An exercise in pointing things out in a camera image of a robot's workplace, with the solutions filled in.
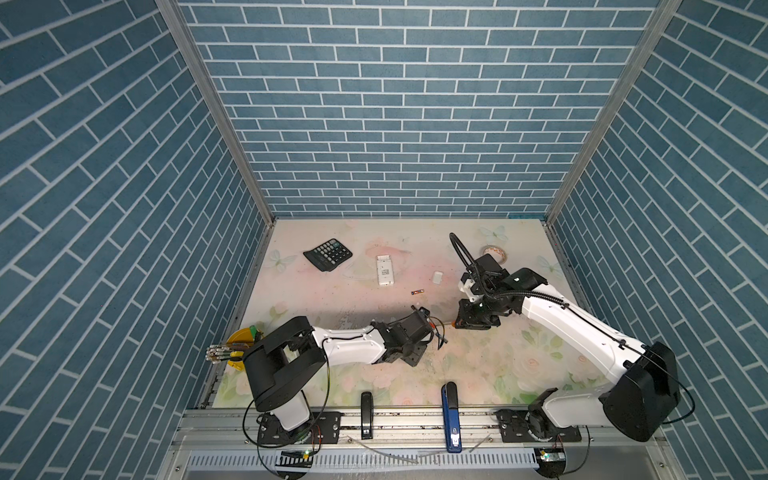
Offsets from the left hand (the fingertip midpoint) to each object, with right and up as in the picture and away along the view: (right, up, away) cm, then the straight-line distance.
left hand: (415, 349), depth 87 cm
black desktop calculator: (-30, +27, +19) cm, 45 cm away
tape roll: (+32, +28, +23) cm, 48 cm away
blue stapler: (+8, -10, -14) cm, 19 cm away
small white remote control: (-10, +22, +15) cm, 29 cm away
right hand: (+10, +11, -9) cm, 17 cm away
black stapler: (-13, -11, -14) cm, 22 cm away
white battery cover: (+9, +20, +16) cm, 27 cm away
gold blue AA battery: (+1, +15, +12) cm, 19 cm away
